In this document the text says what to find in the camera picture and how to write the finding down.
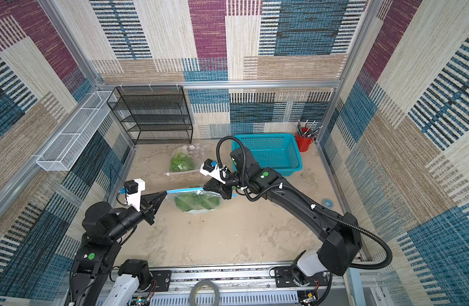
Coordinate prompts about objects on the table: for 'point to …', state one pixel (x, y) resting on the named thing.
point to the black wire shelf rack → (153, 115)
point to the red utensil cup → (303, 140)
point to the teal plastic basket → (279, 151)
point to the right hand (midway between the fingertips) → (211, 186)
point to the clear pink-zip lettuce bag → (187, 157)
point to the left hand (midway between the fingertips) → (164, 192)
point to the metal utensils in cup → (306, 132)
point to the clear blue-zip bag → (171, 194)
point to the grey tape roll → (199, 284)
